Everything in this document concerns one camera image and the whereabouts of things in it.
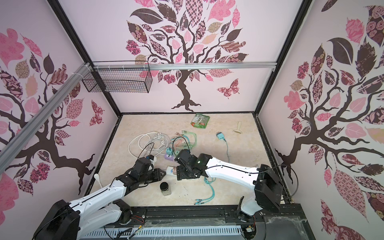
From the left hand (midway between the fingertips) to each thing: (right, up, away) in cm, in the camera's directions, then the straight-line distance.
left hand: (164, 176), depth 84 cm
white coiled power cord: (-15, +17, +16) cm, 28 cm away
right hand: (+10, +4, -7) cm, 13 cm away
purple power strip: (+1, +9, +8) cm, 12 cm away
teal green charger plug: (+36, +22, +19) cm, 46 cm away
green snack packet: (+22, +33, +29) cm, 49 cm away
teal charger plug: (+2, +13, +5) cm, 15 cm away
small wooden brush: (+50, +26, +25) cm, 62 cm away
